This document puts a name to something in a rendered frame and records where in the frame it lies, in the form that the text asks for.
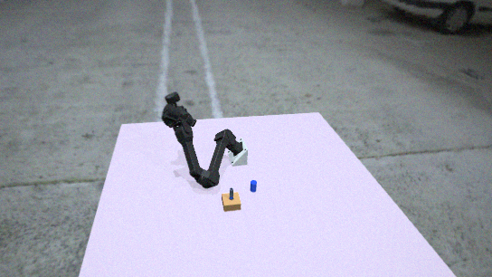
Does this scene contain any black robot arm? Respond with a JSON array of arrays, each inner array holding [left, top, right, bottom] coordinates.
[[161, 104, 243, 189]]

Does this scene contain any tan square block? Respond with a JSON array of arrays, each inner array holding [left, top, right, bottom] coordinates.
[[222, 192, 241, 212]]

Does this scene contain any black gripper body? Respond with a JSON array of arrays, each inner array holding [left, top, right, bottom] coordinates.
[[165, 91, 187, 127]]

